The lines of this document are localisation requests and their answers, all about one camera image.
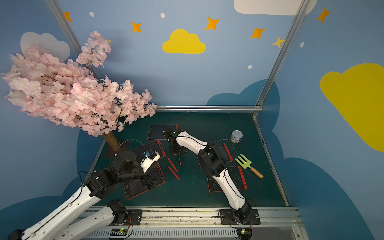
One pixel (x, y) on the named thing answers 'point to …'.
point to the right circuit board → (246, 234)
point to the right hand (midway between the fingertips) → (179, 152)
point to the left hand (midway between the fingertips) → (162, 168)
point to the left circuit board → (118, 233)
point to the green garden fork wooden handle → (247, 164)
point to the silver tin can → (236, 136)
